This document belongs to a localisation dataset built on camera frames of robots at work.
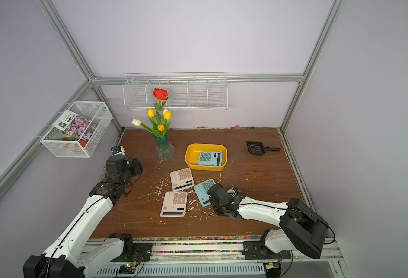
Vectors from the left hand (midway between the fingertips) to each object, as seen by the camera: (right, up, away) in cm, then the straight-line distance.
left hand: (134, 162), depth 81 cm
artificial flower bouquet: (+9, +22, +11) cm, 26 cm away
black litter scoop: (+67, +6, +31) cm, 74 cm away
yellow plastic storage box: (+25, +4, +25) cm, 35 cm away
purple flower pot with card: (-22, +16, -7) cm, 28 cm away
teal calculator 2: (+36, 0, +21) cm, 42 cm away
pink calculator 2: (+18, -22, +6) cm, 29 cm away
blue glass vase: (+9, +5, +21) cm, 23 cm away
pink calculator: (+20, -11, +14) cm, 27 cm away
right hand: (+34, -18, +5) cm, 39 cm away
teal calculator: (+31, -16, +10) cm, 36 cm away
